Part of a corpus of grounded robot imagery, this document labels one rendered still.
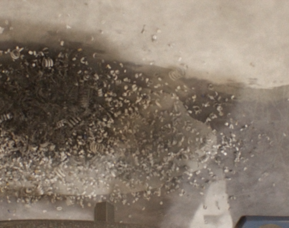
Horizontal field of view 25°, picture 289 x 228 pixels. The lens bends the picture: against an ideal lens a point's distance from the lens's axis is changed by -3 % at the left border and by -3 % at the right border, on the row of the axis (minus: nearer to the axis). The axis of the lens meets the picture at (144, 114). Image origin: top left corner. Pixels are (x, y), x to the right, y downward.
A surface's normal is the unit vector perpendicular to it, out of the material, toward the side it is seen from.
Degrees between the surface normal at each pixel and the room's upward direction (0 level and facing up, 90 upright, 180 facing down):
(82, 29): 0
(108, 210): 88
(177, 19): 0
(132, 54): 0
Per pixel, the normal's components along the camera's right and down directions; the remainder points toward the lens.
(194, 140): 0.12, 0.70
